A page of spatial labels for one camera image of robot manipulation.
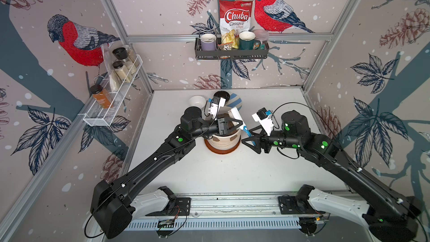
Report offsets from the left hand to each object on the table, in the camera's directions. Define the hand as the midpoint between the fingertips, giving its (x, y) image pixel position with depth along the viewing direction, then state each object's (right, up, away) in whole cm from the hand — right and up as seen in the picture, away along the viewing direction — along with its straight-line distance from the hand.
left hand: (243, 122), depth 61 cm
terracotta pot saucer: (-8, -19, +28) cm, 35 cm away
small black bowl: (-7, +13, +49) cm, 52 cm away
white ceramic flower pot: (-6, -12, +19) cm, 23 cm away
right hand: (+2, -5, +3) cm, 6 cm away
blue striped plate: (+2, +8, +53) cm, 54 cm away
